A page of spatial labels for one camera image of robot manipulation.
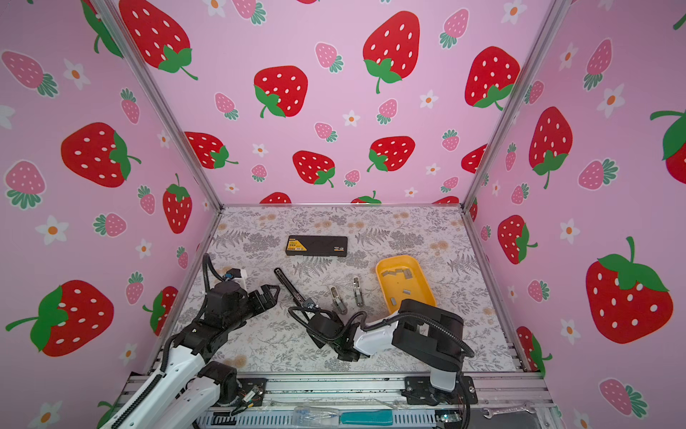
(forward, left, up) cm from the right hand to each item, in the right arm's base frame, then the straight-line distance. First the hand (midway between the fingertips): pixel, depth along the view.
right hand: (312, 321), depth 86 cm
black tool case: (+30, +5, +1) cm, 30 cm away
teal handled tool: (-24, -21, -1) cm, 31 cm away
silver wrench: (-15, -64, -2) cm, 66 cm away
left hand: (+3, +12, +12) cm, 17 cm away
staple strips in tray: (+23, -26, -2) cm, 35 cm away
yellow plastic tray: (+21, -30, -2) cm, 37 cm away
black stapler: (+10, +9, +1) cm, 13 cm away
